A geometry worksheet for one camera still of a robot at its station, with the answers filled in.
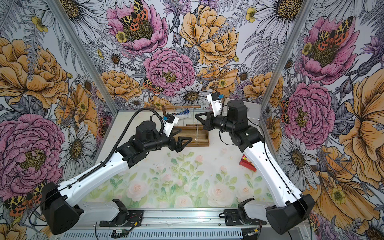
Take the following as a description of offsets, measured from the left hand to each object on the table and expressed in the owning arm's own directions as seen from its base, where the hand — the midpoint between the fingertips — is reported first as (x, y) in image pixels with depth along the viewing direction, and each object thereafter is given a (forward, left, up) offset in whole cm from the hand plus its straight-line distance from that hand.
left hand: (185, 138), depth 71 cm
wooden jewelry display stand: (+25, -7, -28) cm, 38 cm away
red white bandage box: (-1, -34, -24) cm, 42 cm away
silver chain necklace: (+24, -6, -29) cm, 38 cm away
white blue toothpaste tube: (+44, +2, -26) cm, 51 cm away
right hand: (+3, -4, +9) cm, 11 cm away
